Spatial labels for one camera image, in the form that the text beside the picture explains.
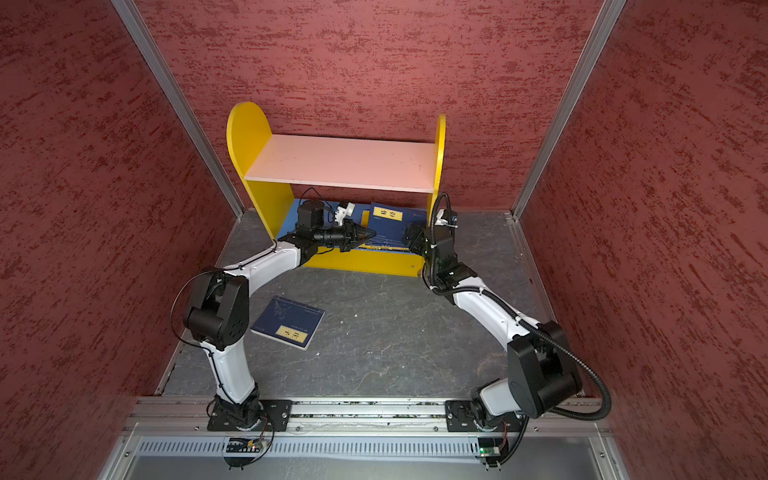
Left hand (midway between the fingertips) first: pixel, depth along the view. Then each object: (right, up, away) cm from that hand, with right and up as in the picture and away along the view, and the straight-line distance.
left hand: (376, 239), depth 85 cm
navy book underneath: (+4, +5, +4) cm, 8 cm away
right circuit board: (+29, -51, -14) cm, 60 cm away
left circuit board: (-31, -51, -14) cm, 61 cm away
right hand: (+12, +1, +1) cm, 12 cm away
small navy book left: (-27, -26, +5) cm, 38 cm away
